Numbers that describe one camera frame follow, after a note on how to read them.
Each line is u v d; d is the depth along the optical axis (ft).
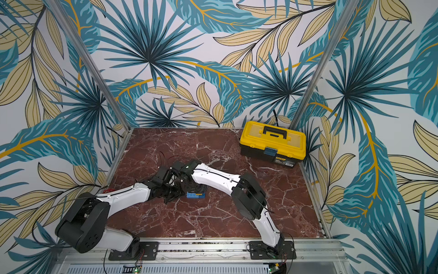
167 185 2.47
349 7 2.24
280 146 2.99
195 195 2.88
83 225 1.40
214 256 2.40
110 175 3.28
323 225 2.79
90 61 2.76
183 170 2.00
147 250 2.42
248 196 1.64
